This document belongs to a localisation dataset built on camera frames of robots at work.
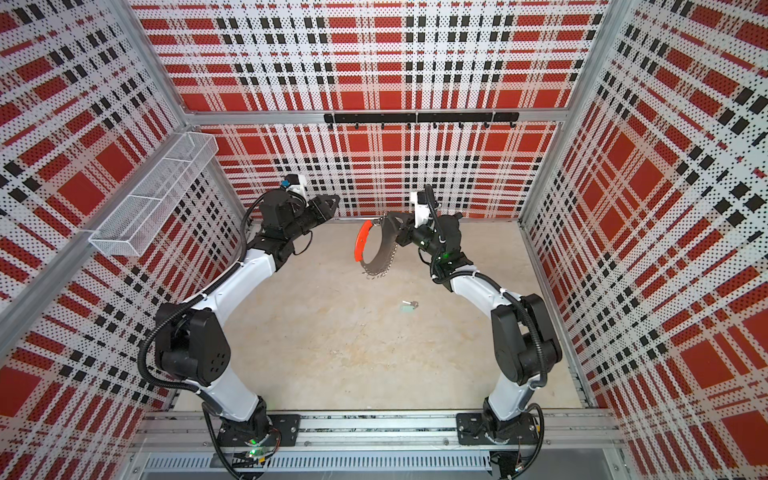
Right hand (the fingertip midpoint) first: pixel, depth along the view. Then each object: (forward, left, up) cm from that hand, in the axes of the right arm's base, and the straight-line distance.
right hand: (387, 216), depth 79 cm
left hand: (+5, +13, 0) cm, 14 cm away
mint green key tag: (-11, -5, -32) cm, 34 cm away
